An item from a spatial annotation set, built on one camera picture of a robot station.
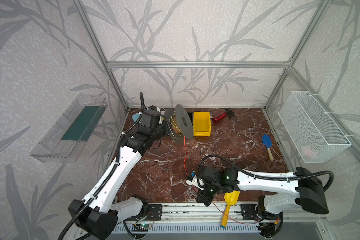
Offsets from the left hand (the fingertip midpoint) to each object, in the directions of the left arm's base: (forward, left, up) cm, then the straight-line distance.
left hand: (174, 120), depth 73 cm
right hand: (-30, -11, -21) cm, 38 cm away
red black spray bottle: (+28, -32, -29) cm, 51 cm away
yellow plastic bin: (+22, -16, -32) cm, 42 cm away
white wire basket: (-12, -61, +5) cm, 62 cm away
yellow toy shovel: (-29, -30, -30) cm, 51 cm away
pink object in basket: (-11, -66, -9) cm, 67 cm away
